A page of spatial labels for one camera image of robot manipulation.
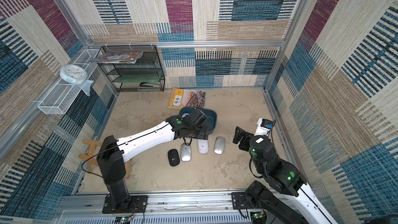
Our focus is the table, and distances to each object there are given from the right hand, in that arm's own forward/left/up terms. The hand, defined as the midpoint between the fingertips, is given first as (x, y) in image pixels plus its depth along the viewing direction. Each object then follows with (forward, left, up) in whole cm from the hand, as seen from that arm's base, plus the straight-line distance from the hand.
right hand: (245, 129), depth 67 cm
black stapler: (+46, +57, -16) cm, 75 cm away
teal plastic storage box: (+29, +30, -26) cm, 49 cm away
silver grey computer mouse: (+6, +9, -27) cm, 29 cm away
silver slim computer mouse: (+2, +28, -27) cm, 39 cm away
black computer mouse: (-2, +34, -25) cm, 42 cm away
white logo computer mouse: (+4, +18, -25) cm, 31 cm away
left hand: (+7, +17, -14) cm, 23 cm away
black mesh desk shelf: (+54, +66, -8) cm, 86 cm away
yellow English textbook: (+42, +34, -27) cm, 60 cm away
